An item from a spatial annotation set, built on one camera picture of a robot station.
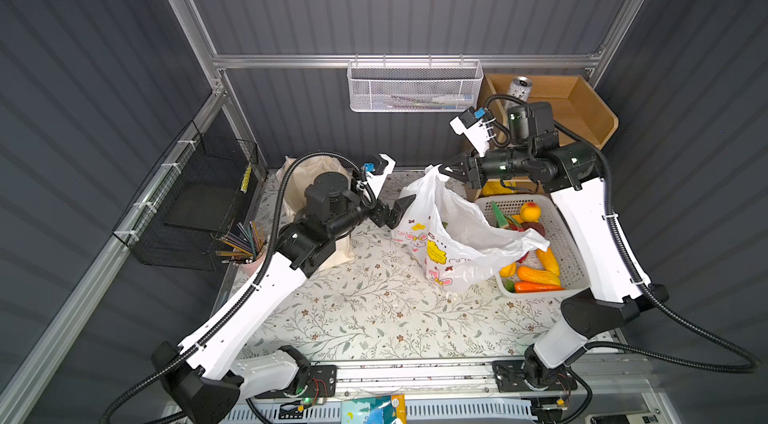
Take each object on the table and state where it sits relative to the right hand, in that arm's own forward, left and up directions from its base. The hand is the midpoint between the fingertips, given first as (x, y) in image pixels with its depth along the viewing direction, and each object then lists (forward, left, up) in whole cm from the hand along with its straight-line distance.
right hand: (443, 171), depth 63 cm
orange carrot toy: (-10, -27, -38) cm, 47 cm away
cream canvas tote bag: (+21, +40, -20) cm, 49 cm away
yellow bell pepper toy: (-5, -22, -37) cm, 43 cm away
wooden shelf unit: (+33, -47, -11) cm, 58 cm away
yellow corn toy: (-6, -30, -38) cm, 49 cm away
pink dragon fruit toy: (+9, -24, -32) cm, 41 cm away
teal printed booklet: (-39, +13, -40) cm, 57 cm away
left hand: (-1, +10, -2) cm, 10 cm away
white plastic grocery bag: (-9, -3, -14) cm, 17 cm away
